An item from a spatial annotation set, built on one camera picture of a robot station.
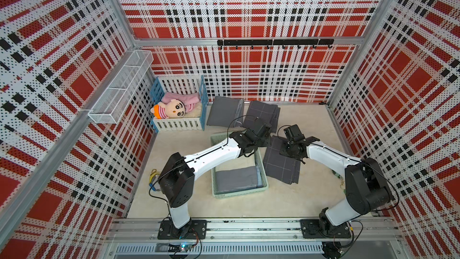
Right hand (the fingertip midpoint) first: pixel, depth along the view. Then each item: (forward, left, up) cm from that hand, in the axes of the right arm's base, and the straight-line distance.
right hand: (286, 149), depth 92 cm
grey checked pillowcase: (-7, +5, -4) cm, 10 cm away
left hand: (0, +10, +11) cm, 15 cm away
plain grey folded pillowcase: (+31, +33, -5) cm, 46 cm away
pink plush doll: (+24, +62, +9) cm, 67 cm away
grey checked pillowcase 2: (+31, +12, -6) cm, 34 cm away
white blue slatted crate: (+18, +51, +3) cm, 54 cm away
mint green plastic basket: (-4, +17, -3) cm, 18 cm away
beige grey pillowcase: (-14, +20, -3) cm, 24 cm away
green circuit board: (-41, +47, -4) cm, 63 cm away
